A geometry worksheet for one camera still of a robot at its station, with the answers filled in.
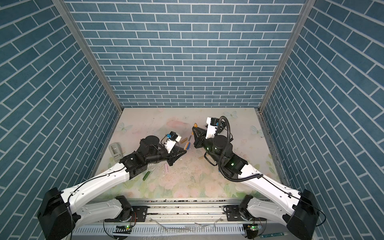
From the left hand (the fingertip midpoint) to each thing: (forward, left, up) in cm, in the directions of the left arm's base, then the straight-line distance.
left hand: (185, 151), depth 73 cm
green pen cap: (-3, +24, -22) cm, 33 cm away
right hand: (+6, -3, +12) cm, 14 cm away
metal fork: (-32, -42, -20) cm, 56 cm away
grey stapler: (+12, +45, -20) cm, 51 cm away
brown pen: (+1, 0, +3) cm, 3 cm away
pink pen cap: (+1, +12, -21) cm, 24 cm away
